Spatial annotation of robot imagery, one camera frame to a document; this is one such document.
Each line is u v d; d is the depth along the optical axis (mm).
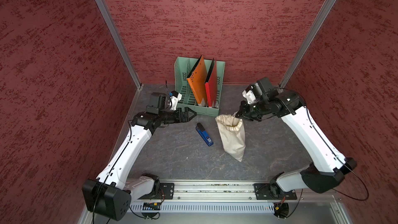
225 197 731
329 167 383
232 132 654
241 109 583
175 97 671
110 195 366
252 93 542
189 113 660
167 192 735
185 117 631
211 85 848
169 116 630
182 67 1051
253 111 559
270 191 662
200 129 921
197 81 874
